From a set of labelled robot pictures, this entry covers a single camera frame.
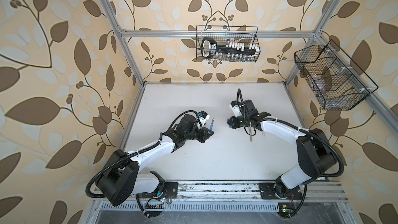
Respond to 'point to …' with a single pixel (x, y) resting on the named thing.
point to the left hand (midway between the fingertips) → (213, 131)
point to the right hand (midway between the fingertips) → (229, 123)
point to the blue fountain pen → (211, 126)
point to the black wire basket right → (336, 82)
